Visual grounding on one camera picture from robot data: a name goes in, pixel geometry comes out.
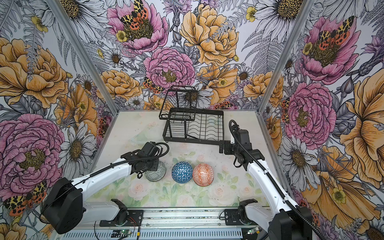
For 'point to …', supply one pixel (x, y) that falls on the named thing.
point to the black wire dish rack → (187, 122)
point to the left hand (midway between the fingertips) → (151, 167)
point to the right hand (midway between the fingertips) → (227, 148)
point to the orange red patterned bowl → (203, 174)
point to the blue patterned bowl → (182, 172)
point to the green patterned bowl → (158, 175)
